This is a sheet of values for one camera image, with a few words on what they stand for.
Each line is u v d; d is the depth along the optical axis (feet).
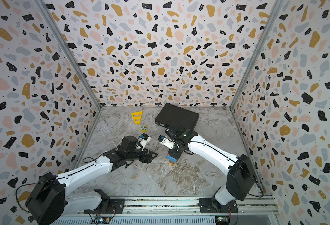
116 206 2.41
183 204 2.51
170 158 2.74
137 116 3.74
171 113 3.74
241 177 1.38
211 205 2.14
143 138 2.44
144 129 3.49
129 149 2.15
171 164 2.93
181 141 1.83
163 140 2.36
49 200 1.30
